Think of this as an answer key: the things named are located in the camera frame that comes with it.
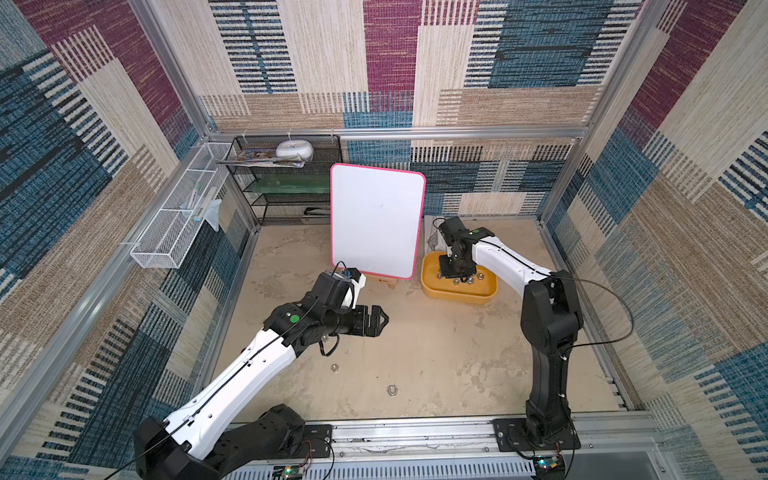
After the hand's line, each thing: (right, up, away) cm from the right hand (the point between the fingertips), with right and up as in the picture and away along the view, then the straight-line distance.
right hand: (449, 269), depth 97 cm
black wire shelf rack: (-57, +27, +18) cm, 65 cm away
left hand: (-23, -10, -23) cm, 34 cm away
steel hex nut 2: (-1, -2, -14) cm, 14 cm away
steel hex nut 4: (-32, -12, -35) cm, 49 cm away
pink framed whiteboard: (-23, +15, -7) cm, 28 cm away
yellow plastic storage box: (+12, -7, +5) cm, 14 cm away
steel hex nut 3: (-18, -31, -15) cm, 39 cm away
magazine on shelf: (-57, +34, -5) cm, 66 cm away
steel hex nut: (+2, -1, -19) cm, 19 cm away
